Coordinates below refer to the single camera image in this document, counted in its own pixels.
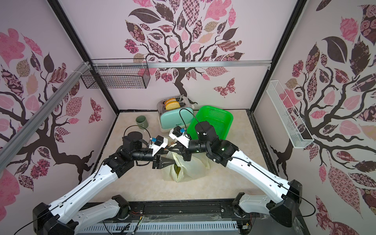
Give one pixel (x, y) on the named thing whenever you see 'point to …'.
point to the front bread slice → (172, 105)
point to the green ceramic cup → (141, 120)
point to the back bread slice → (170, 100)
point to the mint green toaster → (174, 111)
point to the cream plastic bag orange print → (194, 169)
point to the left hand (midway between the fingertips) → (174, 159)
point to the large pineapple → (177, 169)
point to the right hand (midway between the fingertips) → (171, 149)
